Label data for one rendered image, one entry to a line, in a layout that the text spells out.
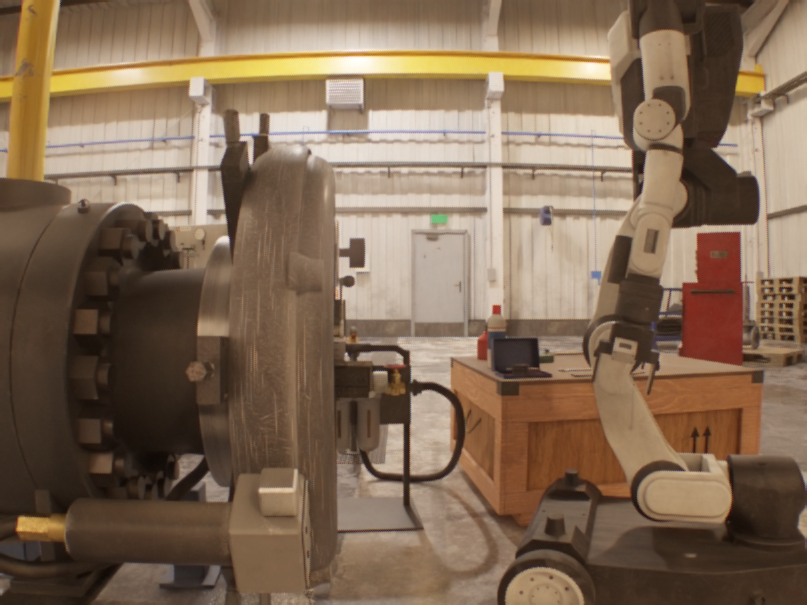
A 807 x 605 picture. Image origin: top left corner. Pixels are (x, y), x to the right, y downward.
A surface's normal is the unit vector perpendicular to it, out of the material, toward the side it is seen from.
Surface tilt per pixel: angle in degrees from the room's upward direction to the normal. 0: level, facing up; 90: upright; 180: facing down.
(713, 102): 90
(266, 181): 44
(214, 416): 105
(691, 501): 90
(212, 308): 63
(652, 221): 90
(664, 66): 90
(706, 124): 115
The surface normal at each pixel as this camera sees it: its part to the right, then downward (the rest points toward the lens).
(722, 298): -0.50, 0.00
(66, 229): 0.07, -0.76
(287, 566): 0.11, 0.38
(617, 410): -0.33, 0.42
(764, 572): -0.04, 0.00
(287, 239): 0.11, -0.47
